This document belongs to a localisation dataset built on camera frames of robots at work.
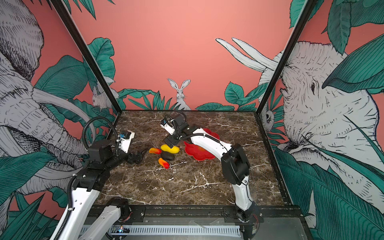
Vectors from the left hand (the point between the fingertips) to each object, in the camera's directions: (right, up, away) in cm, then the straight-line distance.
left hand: (138, 142), depth 71 cm
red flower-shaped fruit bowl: (+30, -9, +25) cm, 40 cm away
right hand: (+12, +3, +15) cm, 19 cm away
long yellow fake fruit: (+8, -6, +23) cm, 25 cm away
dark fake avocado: (+10, -11, +20) cm, 25 cm away
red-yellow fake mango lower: (+9, -15, +19) cm, 26 cm away
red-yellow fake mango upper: (+2, -8, +22) cm, 23 cm away
